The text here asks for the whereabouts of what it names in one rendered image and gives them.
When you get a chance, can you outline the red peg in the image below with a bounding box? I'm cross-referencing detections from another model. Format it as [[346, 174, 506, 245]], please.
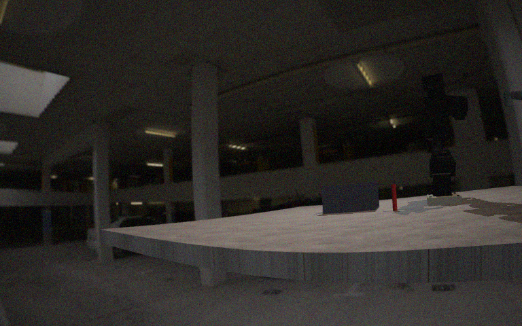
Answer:
[[391, 184, 398, 211]]

